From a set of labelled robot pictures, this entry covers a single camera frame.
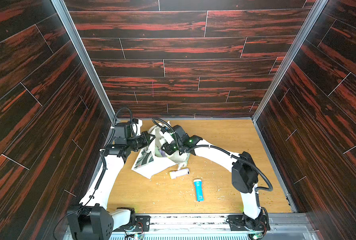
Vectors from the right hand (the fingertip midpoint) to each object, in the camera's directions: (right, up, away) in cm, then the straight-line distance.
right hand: (166, 144), depth 88 cm
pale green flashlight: (+11, -13, +5) cm, 18 cm away
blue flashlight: (+19, -25, -4) cm, 31 cm away
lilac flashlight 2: (+4, -18, 0) cm, 19 cm away
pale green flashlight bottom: (+1, +4, -13) cm, 14 cm away
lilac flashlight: (-3, -6, +4) cm, 8 cm away
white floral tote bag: (-9, -10, -12) cm, 18 cm away
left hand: (-5, +5, -11) cm, 13 cm away
